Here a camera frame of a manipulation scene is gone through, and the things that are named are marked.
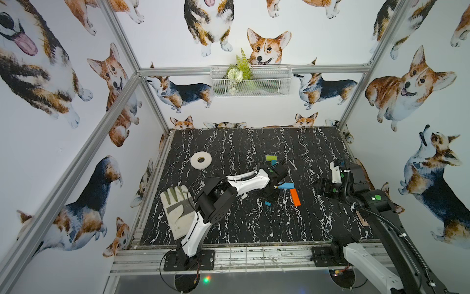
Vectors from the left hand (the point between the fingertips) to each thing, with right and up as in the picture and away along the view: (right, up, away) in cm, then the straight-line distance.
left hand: (274, 199), depth 89 cm
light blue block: (+7, +5, +6) cm, 10 cm away
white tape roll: (-40, +17, +17) cm, 47 cm away
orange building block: (+11, +1, +1) cm, 11 cm away
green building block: (0, +19, +18) cm, 26 cm away
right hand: (+17, +11, -14) cm, 25 cm away
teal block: (+2, +17, +14) cm, 22 cm away
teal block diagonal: (-4, -1, -3) cm, 5 cm away
